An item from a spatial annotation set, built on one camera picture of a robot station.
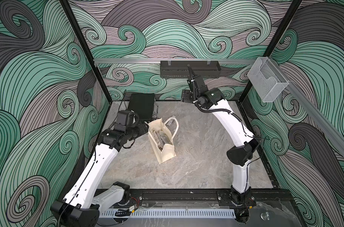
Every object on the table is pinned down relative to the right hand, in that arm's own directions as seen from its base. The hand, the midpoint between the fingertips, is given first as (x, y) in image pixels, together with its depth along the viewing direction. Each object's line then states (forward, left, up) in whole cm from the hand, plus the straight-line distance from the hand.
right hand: (185, 96), depth 79 cm
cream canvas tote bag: (-22, +11, -25) cm, 35 cm away
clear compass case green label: (-13, +15, -23) cm, 31 cm away
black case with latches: (+21, +32, -28) cm, 47 cm away
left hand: (-16, +22, -5) cm, 28 cm away
